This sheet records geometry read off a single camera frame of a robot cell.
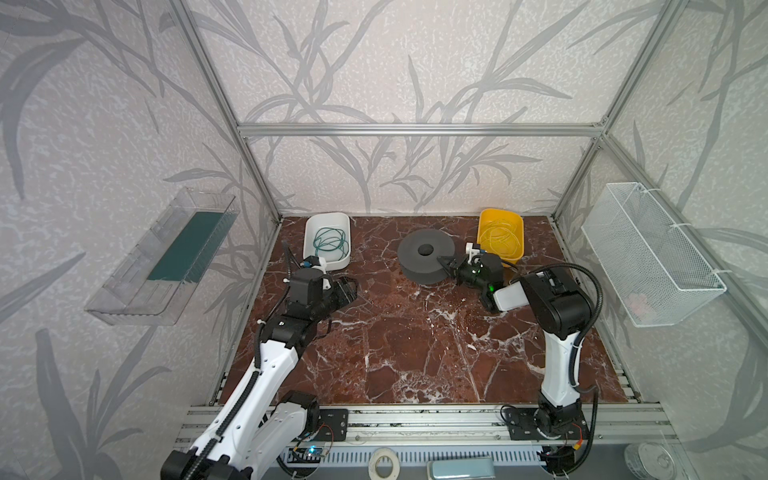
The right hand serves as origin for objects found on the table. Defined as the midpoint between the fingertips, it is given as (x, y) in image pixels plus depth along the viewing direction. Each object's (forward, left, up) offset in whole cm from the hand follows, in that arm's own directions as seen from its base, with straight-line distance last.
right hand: (437, 250), depth 96 cm
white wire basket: (-24, -43, +23) cm, 54 cm away
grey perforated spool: (+1, +6, -4) cm, 7 cm away
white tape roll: (-55, +18, -9) cm, 58 cm away
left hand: (-16, +23, +10) cm, 30 cm away
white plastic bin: (+19, +45, -6) cm, 49 cm away
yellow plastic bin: (+21, -32, -8) cm, 39 cm away
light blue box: (-56, -2, -5) cm, 56 cm away
